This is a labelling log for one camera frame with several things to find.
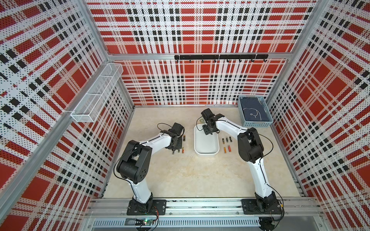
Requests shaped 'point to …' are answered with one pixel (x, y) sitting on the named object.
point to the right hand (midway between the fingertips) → (211, 128)
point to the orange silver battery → (183, 150)
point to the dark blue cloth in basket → (253, 109)
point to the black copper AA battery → (184, 137)
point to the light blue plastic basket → (256, 123)
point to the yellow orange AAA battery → (225, 150)
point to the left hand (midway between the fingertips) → (177, 145)
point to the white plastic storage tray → (205, 145)
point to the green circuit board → (143, 222)
